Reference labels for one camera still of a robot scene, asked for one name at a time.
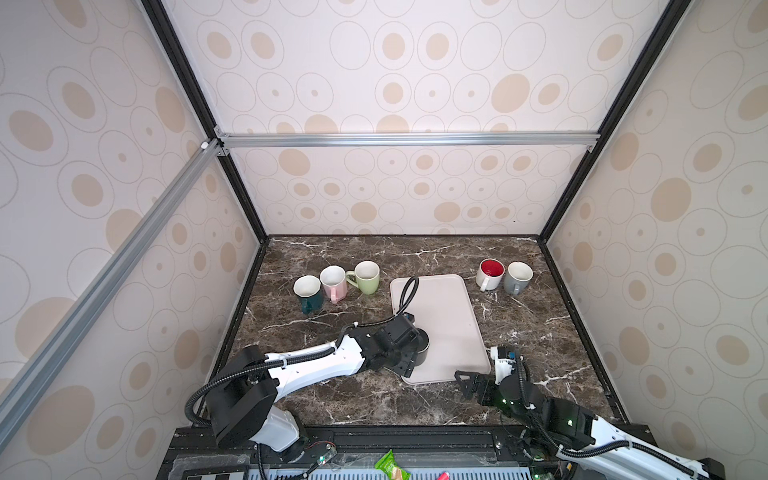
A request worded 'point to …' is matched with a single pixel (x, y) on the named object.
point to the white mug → (490, 274)
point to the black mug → (420, 357)
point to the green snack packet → (387, 465)
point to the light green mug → (365, 276)
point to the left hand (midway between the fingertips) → (413, 357)
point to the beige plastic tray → (443, 309)
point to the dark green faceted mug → (308, 288)
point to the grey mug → (517, 277)
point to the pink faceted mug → (334, 280)
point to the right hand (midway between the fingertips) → (467, 377)
